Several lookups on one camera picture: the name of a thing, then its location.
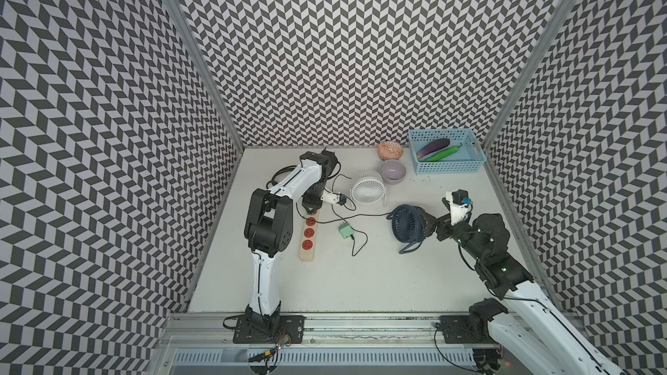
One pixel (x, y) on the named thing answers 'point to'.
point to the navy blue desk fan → (411, 224)
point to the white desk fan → (368, 187)
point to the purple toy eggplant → (435, 146)
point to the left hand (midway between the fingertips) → (307, 203)
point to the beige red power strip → (307, 247)
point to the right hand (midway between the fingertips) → (430, 209)
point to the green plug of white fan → (346, 230)
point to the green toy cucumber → (445, 154)
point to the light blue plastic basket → (468, 158)
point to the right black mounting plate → (472, 329)
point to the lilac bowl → (392, 172)
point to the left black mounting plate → (254, 328)
